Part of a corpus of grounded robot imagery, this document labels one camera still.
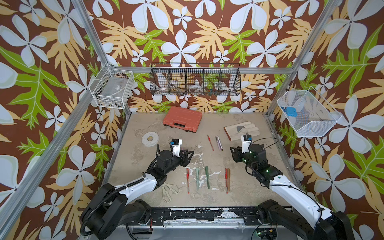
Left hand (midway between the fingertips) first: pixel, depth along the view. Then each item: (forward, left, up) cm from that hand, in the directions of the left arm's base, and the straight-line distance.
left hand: (190, 149), depth 81 cm
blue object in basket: (+20, -59, +10) cm, 64 cm away
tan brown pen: (-9, -23, -16) cm, 29 cm away
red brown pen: (-10, -21, -16) cm, 28 cm away
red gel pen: (+17, -14, -16) cm, 27 cm away
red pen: (-11, +1, -16) cm, 19 cm away
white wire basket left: (+31, +47, +18) cm, 59 cm away
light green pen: (-7, -4, -15) cm, 17 cm away
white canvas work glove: (+24, -33, -14) cm, 44 cm away
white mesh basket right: (+18, -66, +12) cm, 70 cm away
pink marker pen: (+14, -19, -14) cm, 28 cm away
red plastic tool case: (+32, +4, -9) cm, 34 cm away
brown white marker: (+13, -21, -15) cm, 29 cm away
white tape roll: (+18, +29, -16) cm, 38 cm away
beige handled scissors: (-20, +13, -15) cm, 28 cm away
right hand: (+2, -23, +1) cm, 24 cm away
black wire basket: (+45, -3, +15) cm, 48 cm away
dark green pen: (-5, -10, -15) cm, 19 cm away
